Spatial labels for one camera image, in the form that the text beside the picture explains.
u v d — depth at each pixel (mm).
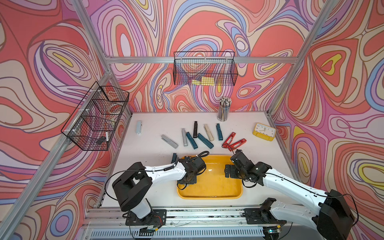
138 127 1076
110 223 724
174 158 927
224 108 1046
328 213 393
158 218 721
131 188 437
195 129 1066
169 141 1010
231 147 986
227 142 1015
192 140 1004
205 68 959
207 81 822
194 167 667
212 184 859
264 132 1046
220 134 1042
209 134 1044
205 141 1011
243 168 617
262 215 654
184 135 1044
